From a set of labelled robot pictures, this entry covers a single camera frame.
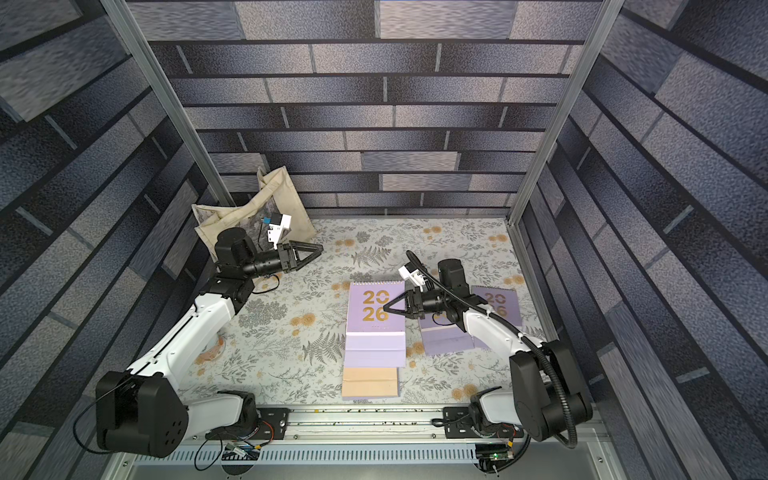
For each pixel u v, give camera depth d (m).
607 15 0.70
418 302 0.69
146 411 0.40
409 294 0.72
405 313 0.72
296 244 0.67
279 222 0.69
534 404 0.42
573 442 0.37
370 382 0.78
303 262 0.66
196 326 0.50
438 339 0.88
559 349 0.44
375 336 0.71
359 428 0.74
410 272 0.76
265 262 0.65
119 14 0.69
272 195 0.94
